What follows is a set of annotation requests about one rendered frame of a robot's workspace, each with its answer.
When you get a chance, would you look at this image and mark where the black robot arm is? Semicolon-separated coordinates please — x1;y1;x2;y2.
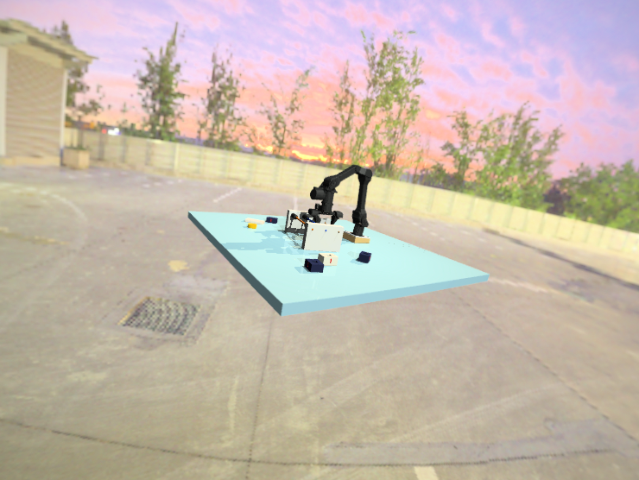
310;164;372;237

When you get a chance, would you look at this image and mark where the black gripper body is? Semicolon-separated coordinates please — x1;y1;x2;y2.
308;200;343;218

